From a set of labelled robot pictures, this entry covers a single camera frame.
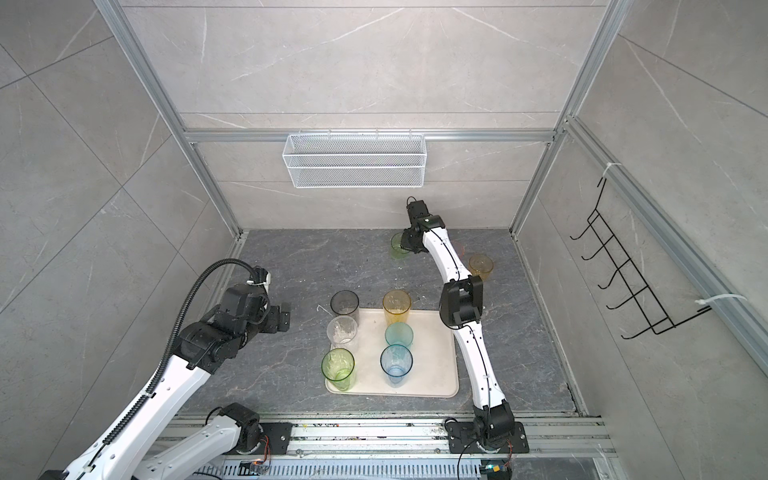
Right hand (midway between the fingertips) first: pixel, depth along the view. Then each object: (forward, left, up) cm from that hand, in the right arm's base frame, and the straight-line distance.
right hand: (409, 242), depth 108 cm
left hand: (-33, +38, +16) cm, 53 cm away
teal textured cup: (-35, +5, -1) cm, 35 cm away
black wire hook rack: (-34, -48, +24) cm, 64 cm away
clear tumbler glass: (-35, +22, 0) cm, 41 cm away
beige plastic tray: (-44, -5, -8) cm, 45 cm away
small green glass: (-5, +5, +1) cm, 7 cm away
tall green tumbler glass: (-43, +23, -4) cm, 49 cm away
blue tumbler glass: (-46, +6, +6) cm, 46 cm away
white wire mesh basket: (+18, +19, +24) cm, 35 cm away
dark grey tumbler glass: (-29, +20, +7) cm, 36 cm away
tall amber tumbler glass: (-30, +6, +6) cm, 31 cm away
